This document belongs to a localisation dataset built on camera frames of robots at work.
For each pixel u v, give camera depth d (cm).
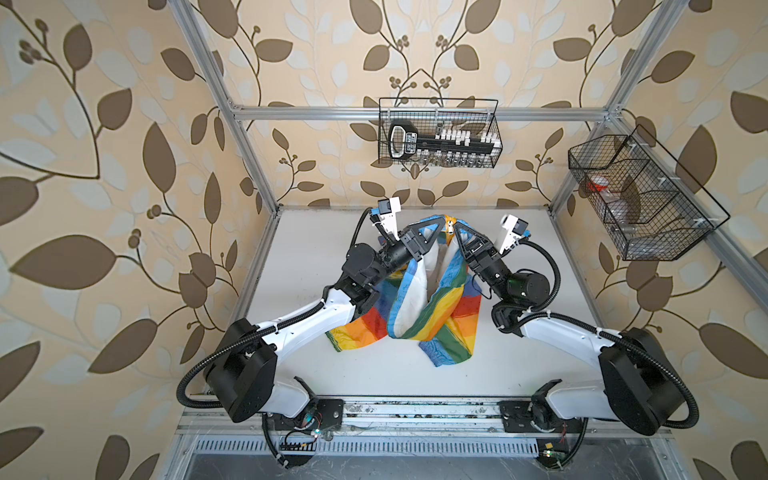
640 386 42
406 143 84
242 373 42
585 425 71
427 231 64
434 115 90
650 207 73
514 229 60
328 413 75
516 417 73
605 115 91
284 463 68
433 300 71
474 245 62
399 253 60
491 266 60
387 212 60
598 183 81
